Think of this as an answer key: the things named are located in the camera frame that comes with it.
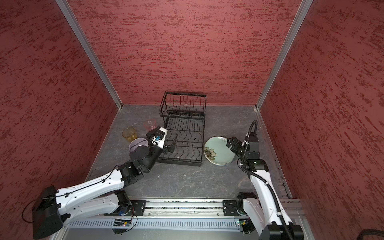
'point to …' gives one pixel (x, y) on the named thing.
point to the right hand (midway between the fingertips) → (230, 146)
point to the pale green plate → (217, 152)
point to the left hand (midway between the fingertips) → (169, 134)
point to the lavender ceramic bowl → (137, 142)
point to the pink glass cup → (150, 124)
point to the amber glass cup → (130, 133)
